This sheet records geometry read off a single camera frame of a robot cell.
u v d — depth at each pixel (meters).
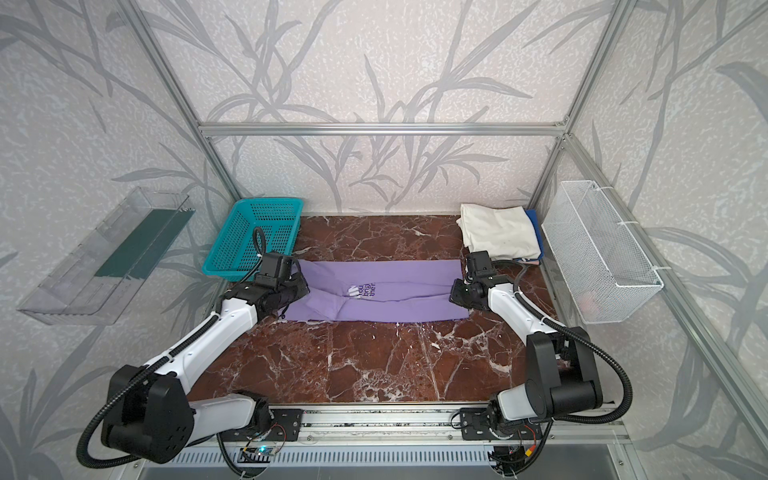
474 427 0.73
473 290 0.65
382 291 1.00
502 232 1.04
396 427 0.75
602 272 0.62
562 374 0.43
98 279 0.65
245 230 1.14
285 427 0.73
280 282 0.66
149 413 0.40
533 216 1.12
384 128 0.95
